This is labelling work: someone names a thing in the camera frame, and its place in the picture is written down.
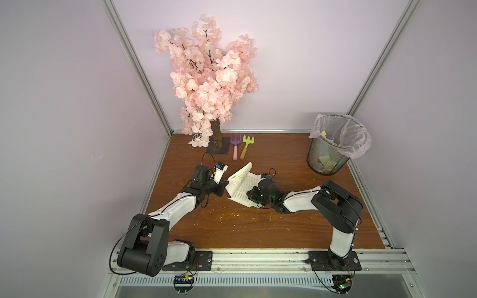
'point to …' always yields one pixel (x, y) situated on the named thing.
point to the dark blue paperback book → (238, 184)
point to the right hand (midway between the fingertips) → (247, 187)
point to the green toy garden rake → (247, 141)
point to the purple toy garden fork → (235, 143)
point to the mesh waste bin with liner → (334, 138)
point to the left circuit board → (183, 283)
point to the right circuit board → (342, 283)
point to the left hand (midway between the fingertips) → (227, 180)
